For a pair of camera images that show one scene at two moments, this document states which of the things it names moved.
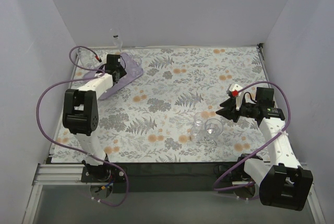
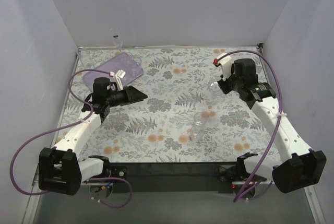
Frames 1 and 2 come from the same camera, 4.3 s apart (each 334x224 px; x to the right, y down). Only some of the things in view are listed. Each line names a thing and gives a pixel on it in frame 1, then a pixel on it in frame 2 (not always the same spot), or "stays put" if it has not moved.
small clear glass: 198,119 stays put
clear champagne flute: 116,34 stays put
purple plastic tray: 133,67 stays put
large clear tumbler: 136,70 stays put
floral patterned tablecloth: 168,114 stays put
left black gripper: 118,72 -> 129,94
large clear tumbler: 214,126 -> 214,87
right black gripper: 235,110 -> 224,85
